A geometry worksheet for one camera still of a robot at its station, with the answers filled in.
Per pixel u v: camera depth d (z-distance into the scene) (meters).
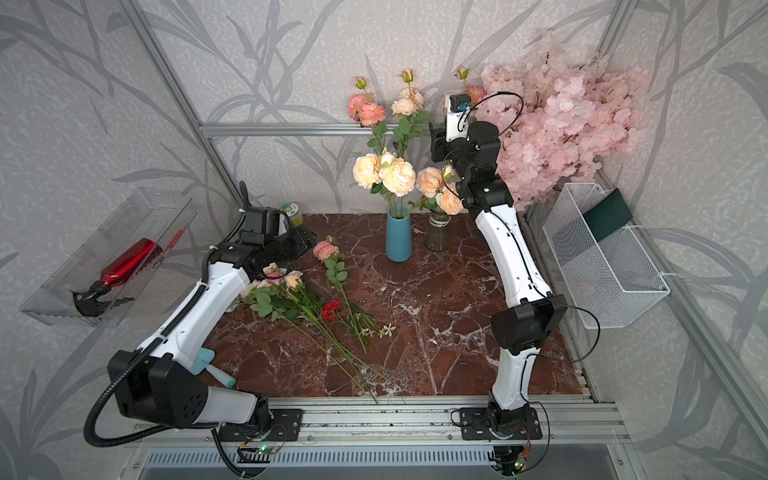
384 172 0.59
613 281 0.59
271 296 0.93
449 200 0.69
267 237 0.61
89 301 0.59
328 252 1.02
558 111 0.57
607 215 0.71
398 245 1.02
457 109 0.57
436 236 1.12
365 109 0.80
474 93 0.85
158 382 0.40
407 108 0.79
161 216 0.82
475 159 0.53
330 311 0.91
